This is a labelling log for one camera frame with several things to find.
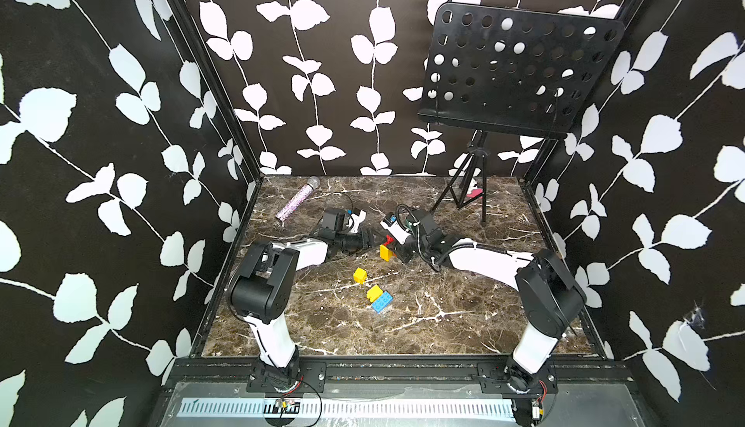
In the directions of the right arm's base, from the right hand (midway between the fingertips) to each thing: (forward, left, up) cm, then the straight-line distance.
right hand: (388, 237), depth 90 cm
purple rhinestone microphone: (+21, +36, -8) cm, 42 cm away
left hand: (0, +2, -1) cm, 2 cm away
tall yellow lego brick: (-3, +1, -5) cm, 6 cm away
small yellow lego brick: (-9, +9, -8) cm, 15 cm away
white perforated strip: (-43, +8, -10) cm, 45 cm away
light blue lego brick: (-17, +2, -9) cm, 20 cm away
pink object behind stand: (+25, -34, -7) cm, 43 cm away
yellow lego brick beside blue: (-15, +4, -9) cm, 18 cm away
